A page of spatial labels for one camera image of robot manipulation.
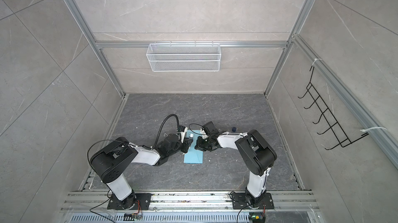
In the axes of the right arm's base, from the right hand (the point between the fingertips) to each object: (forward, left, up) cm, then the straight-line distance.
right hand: (195, 146), depth 92 cm
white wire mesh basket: (+50, +6, +30) cm, 58 cm away
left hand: (+4, +2, +5) cm, 7 cm away
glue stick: (+4, +2, +6) cm, 7 cm away
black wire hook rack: (-9, -60, +31) cm, 68 cm away
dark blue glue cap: (+11, -25, +1) cm, 28 cm away
